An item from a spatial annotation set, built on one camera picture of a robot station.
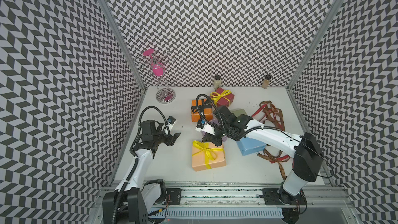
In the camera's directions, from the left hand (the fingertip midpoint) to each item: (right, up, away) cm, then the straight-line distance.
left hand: (172, 130), depth 85 cm
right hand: (+18, -4, -8) cm, 21 cm away
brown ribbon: (+64, +7, +17) cm, 66 cm away
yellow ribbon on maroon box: (+28, +20, +20) cm, 39 cm away
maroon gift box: (+29, +18, +19) cm, 40 cm away
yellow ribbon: (+21, -10, -10) cm, 25 cm away
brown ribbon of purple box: (+54, -15, +2) cm, 56 cm away
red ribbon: (+57, -17, 0) cm, 59 cm away
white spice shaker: (+27, +30, +28) cm, 49 cm away
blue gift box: (+41, -7, -6) cm, 42 cm away
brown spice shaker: (+62, +30, +27) cm, 74 cm away
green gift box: (+40, +9, +15) cm, 44 cm away
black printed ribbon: (+19, +14, +14) cm, 27 cm away
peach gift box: (+15, -14, -8) cm, 22 cm away
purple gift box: (+27, -1, -16) cm, 31 cm away
